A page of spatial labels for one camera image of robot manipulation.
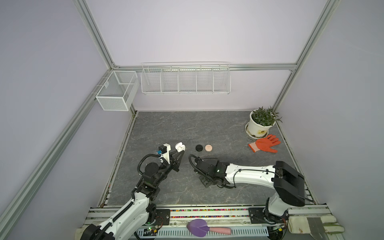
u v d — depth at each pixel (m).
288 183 0.44
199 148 0.99
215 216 0.75
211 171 0.63
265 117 0.94
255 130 1.00
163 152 0.66
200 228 0.71
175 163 0.68
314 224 0.69
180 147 0.75
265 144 1.00
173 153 0.74
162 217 0.74
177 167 0.71
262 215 0.73
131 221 0.55
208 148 0.99
